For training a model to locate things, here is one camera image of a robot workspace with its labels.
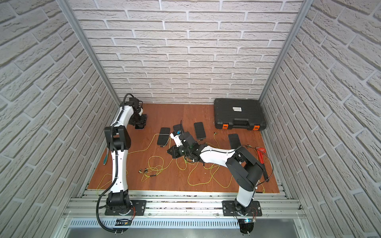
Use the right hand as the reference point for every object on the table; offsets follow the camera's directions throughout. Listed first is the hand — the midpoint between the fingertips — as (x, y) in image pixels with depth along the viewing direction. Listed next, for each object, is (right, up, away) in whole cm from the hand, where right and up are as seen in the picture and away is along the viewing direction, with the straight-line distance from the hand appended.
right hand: (169, 151), depth 84 cm
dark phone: (+18, +10, +22) cm, 30 cm away
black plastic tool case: (+48, +23, +23) cm, 58 cm away
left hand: (-25, +18, +24) cm, 39 cm away
